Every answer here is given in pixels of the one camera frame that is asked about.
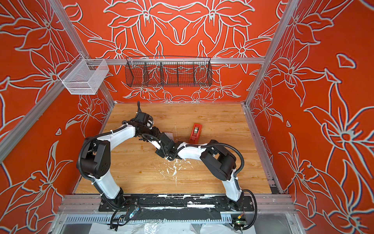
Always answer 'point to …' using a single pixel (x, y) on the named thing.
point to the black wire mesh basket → (168, 71)
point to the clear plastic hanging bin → (85, 76)
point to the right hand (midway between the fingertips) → (158, 143)
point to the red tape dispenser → (196, 133)
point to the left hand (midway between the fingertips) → (160, 134)
